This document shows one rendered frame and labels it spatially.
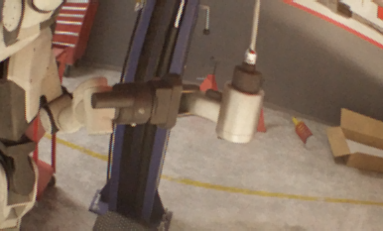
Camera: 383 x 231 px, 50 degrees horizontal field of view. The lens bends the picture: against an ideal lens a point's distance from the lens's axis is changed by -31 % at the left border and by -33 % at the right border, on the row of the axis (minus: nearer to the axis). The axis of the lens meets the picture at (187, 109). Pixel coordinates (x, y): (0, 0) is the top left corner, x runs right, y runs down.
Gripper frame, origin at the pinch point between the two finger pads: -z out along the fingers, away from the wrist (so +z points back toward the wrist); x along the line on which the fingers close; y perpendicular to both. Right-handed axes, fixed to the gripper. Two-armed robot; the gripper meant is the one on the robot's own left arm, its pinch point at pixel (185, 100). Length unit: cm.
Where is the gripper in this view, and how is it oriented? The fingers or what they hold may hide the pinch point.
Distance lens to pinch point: 133.1
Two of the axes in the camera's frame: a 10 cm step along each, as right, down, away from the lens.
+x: 1.8, -9.3, -3.3
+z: -8.2, 0.4, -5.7
